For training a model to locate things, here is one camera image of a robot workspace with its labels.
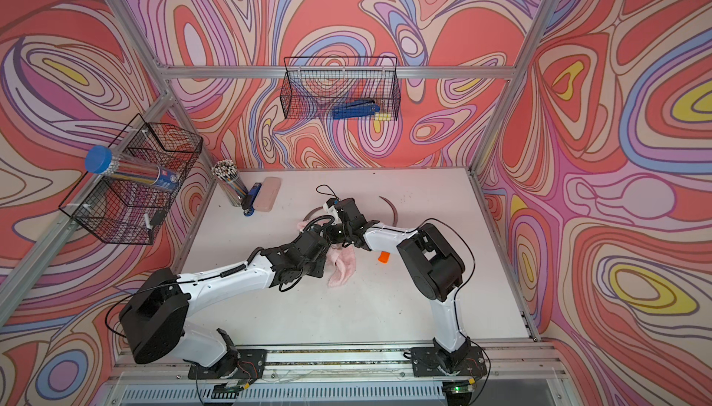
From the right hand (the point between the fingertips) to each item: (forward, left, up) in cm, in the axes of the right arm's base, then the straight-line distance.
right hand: (318, 241), depth 93 cm
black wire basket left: (-2, +50, +24) cm, 55 cm away
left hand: (-8, -3, +1) cm, 9 cm away
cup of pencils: (+21, +32, +14) cm, 41 cm away
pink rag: (-8, -7, +3) cm, 11 cm away
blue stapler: (+19, +29, 0) cm, 34 cm away
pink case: (+23, +22, -2) cm, 32 cm away
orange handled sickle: (-4, -22, -4) cm, 23 cm away
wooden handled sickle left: (+17, +4, -4) cm, 18 cm away
